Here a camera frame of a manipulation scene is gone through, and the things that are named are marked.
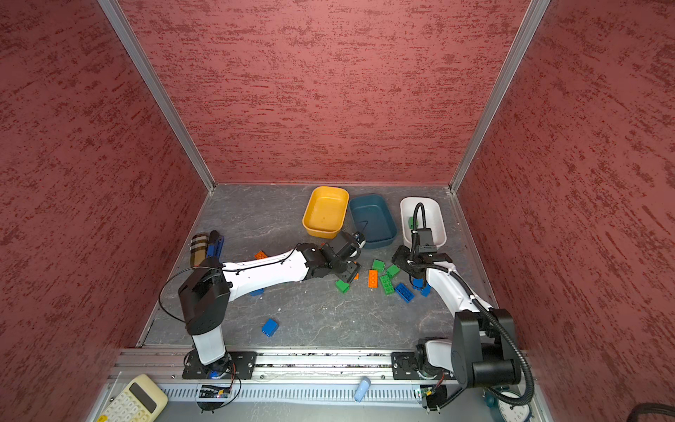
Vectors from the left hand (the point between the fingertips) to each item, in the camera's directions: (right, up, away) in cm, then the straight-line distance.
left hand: (349, 268), depth 85 cm
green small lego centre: (-2, -7, +2) cm, 7 cm away
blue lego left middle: (-19, +2, -33) cm, 38 cm away
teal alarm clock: (+40, -32, -21) cm, 55 cm away
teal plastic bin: (+9, +17, +21) cm, 28 cm away
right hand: (+16, +1, +4) cm, 17 cm away
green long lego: (+14, -7, +4) cm, 16 cm away
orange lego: (-34, +2, +12) cm, 36 cm away
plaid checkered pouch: (-56, +5, +10) cm, 57 cm away
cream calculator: (-56, -31, -18) cm, 66 cm away
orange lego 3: (+2, 0, -9) cm, 10 cm away
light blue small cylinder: (+3, -29, -17) cm, 33 cm away
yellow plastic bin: (-10, +18, +24) cm, 32 cm away
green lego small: (+16, -2, +7) cm, 17 cm away
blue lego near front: (-25, -18, -4) cm, 31 cm away
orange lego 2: (+9, -5, +7) cm, 12 cm away
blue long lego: (+19, -9, +2) cm, 21 cm away
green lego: (+11, 0, +7) cm, 13 cm away
